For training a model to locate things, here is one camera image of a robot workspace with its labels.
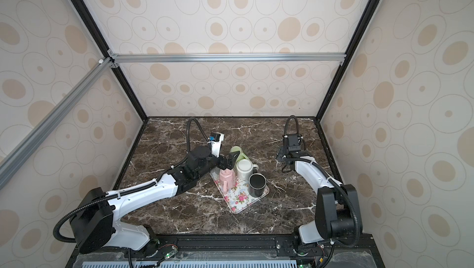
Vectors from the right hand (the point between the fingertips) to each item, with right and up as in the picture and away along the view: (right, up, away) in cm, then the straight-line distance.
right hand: (288, 153), depth 91 cm
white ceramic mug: (-22, -7, -4) cm, 23 cm away
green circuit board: (-50, -37, -20) cm, 65 cm away
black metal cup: (-16, -14, -4) cm, 22 cm away
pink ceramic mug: (-30, -11, -8) cm, 33 cm away
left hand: (-26, +4, -15) cm, 30 cm away
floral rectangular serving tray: (-24, -21, -4) cm, 32 cm away
